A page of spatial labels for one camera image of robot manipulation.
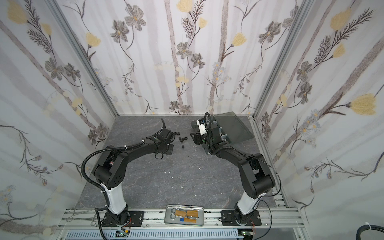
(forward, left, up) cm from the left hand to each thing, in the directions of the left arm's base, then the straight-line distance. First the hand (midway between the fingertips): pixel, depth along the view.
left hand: (168, 146), depth 97 cm
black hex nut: (+10, -12, -5) cm, 16 cm away
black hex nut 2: (+7, -8, -3) cm, 11 cm away
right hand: (+3, -16, +15) cm, 22 cm away
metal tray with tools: (-40, -10, -2) cm, 41 cm away
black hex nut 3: (+2, -10, -4) cm, 11 cm away
